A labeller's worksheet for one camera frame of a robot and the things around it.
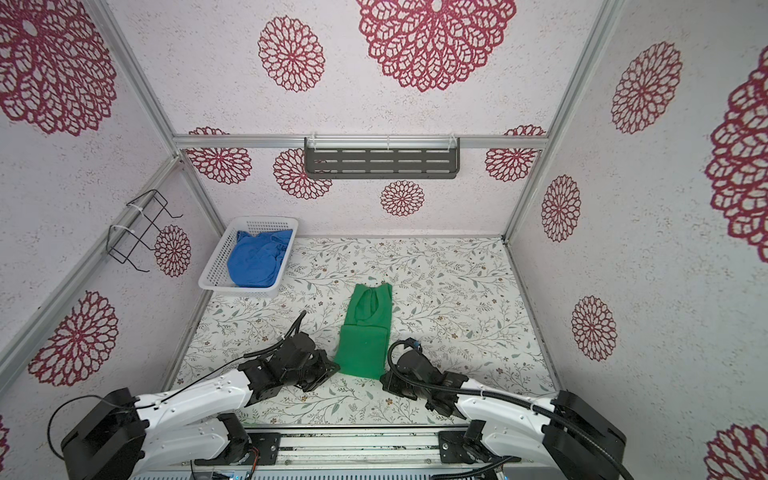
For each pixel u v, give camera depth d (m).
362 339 0.93
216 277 1.02
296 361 0.64
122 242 0.73
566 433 0.42
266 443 0.75
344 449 0.75
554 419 0.44
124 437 0.40
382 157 0.94
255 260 1.09
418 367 0.63
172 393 0.48
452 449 0.76
